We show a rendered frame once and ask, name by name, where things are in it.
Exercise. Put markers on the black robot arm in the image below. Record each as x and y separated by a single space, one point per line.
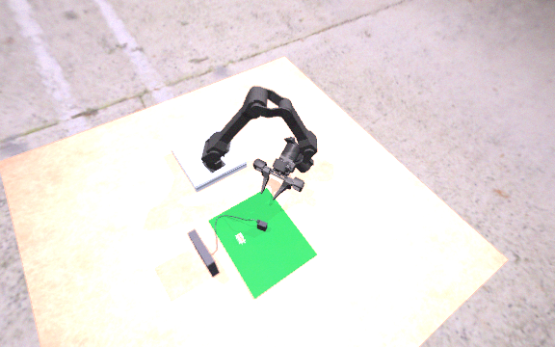
255 106

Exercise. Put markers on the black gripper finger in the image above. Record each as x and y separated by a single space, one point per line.
284 186
265 180

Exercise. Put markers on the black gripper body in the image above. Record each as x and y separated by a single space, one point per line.
297 183

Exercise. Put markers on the green circuit board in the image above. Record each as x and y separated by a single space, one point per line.
263 258

